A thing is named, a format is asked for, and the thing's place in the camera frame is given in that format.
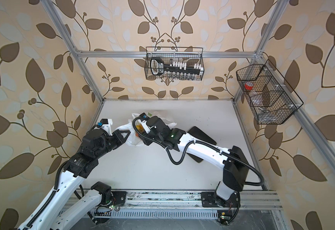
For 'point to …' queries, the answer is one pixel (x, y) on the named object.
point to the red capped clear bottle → (249, 86)
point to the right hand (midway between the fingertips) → (143, 132)
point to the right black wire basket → (269, 95)
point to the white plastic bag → (133, 139)
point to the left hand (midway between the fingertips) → (131, 131)
